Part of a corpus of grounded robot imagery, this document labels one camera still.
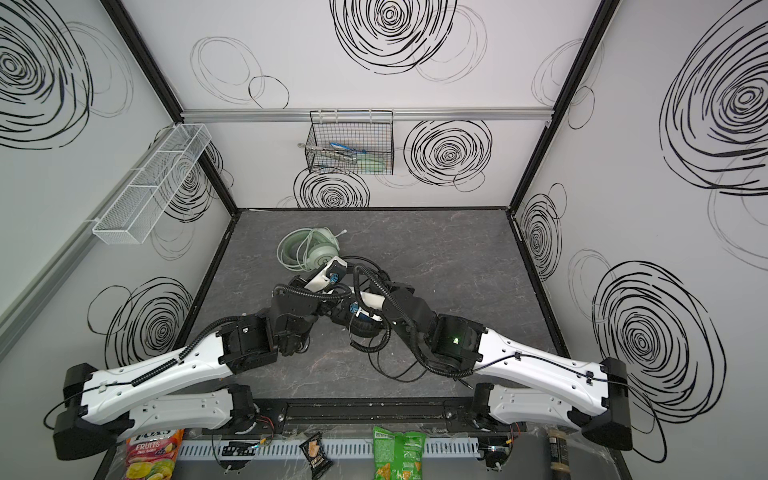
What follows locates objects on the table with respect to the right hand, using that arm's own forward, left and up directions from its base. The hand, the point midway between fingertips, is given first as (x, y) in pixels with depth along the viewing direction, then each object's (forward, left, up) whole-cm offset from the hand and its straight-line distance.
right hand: (376, 279), depth 66 cm
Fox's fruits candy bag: (-31, +49, -25) cm, 63 cm away
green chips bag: (-30, -5, -25) cm, 40 cm away
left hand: (+3, +12, +1) cm, 12 cm away
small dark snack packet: (-29, +15, -27) cm, 42 cm away
